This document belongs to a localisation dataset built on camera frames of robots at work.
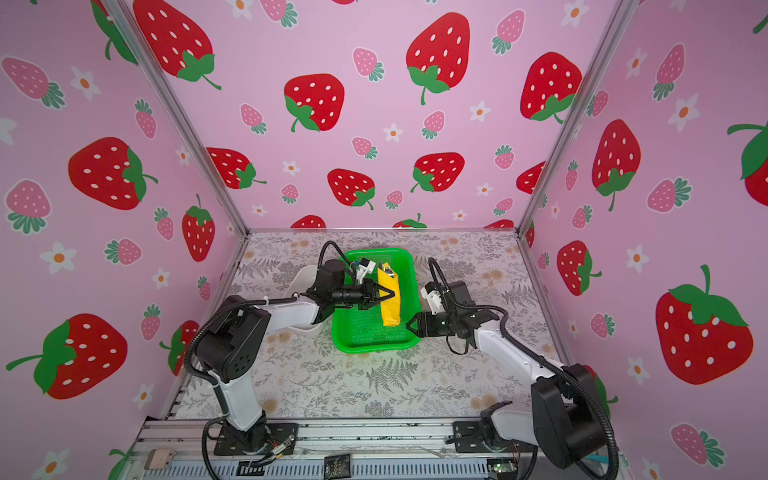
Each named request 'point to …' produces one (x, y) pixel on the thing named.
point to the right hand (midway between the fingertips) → (413, 324)
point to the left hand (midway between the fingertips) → (394, 295)
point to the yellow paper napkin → (390, 308)
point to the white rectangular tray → (300, 314)
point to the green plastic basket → (362, 330)
